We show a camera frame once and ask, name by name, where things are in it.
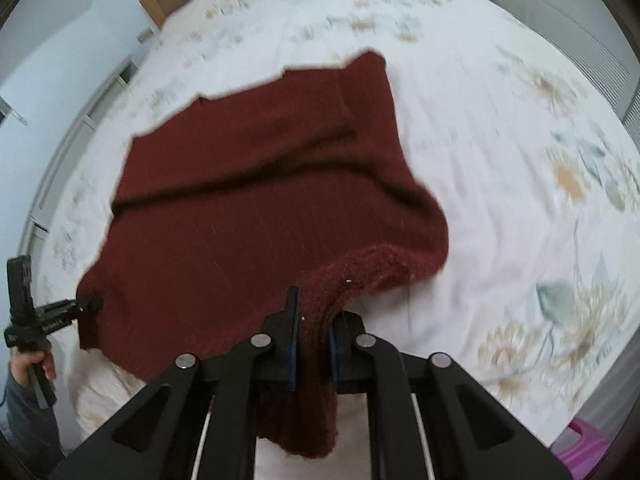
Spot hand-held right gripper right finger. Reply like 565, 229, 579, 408
327, 311, 573, 480

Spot person's left hand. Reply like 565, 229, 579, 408
11, 347, 57, 387

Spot white low shelf unit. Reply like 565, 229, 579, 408
17, 55, 141, 281

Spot white wardrobe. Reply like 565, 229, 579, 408
465, 0, 640, 141

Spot dark red knit sweater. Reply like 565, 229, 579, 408
77, 51, 450, 461

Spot white floral bed sheet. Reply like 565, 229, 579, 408
35, 0, 638, 480

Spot person's left forearm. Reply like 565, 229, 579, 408
0, 370, 66, 473

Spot pink plastic object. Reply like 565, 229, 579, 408
555, 417, 613, 468

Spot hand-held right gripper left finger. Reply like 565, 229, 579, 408
50, 286, 303, 480

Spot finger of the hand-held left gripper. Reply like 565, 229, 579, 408
42, 294, 103, 333

